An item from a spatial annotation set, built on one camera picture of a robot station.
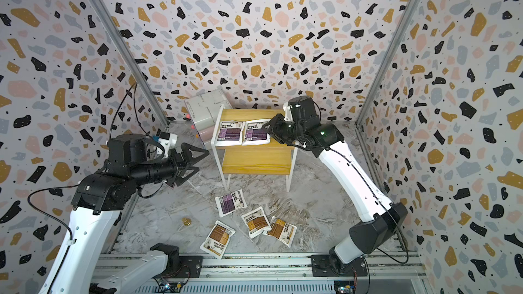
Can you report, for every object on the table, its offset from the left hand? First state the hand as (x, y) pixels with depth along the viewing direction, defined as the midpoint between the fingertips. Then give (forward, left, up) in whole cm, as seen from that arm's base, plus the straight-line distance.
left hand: (204, 160), depth 60 cm
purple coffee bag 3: (+3, -2, -37) cm, 37 cm away
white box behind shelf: (+40, +12, -15) cm, 45 cm away
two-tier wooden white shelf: (+16, -21, -23) cm, 35 cm away
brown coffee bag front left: (-14, +2, -35) cm, 38 cm away
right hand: (+13, -16, 0) cm, 21 cm away
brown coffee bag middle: (-7, -13, -34) cm, 37 cm away
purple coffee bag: (+13, -5, -3) cm, 15 cm away
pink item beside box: (+31, +11, -23) cm, 40 cm away
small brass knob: (-6, +15, -35) cm, 39 cm away
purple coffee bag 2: (+12, -14, -3) cm, 19 cm away
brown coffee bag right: (-10, -23, -34) cm, 43 cm away
